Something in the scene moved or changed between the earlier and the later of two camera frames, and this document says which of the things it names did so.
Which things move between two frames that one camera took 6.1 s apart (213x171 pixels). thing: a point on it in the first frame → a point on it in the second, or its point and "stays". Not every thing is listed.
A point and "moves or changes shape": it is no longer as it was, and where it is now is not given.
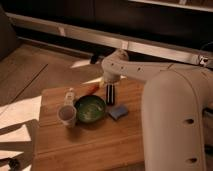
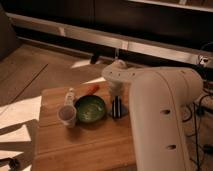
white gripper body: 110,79 → 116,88
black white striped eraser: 110,94 moves or changes shape
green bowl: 90,108 stays
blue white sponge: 118,112 stays
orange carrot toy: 92,89 stays
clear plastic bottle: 69,97 stays
